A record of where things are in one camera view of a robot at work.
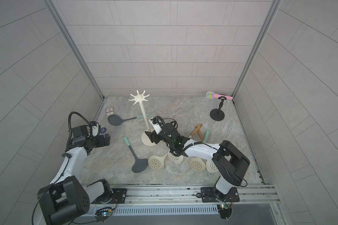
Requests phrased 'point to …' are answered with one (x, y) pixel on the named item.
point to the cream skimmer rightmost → (211, 166)
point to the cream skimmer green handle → (207, 133)
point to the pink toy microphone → (211, 95)
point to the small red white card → (109, 111)
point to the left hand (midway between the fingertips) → (104, 135)
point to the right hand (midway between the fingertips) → (150, 129)
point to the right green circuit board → (225, 211)
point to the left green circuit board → (103, 213)
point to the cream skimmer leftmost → (157, 162)
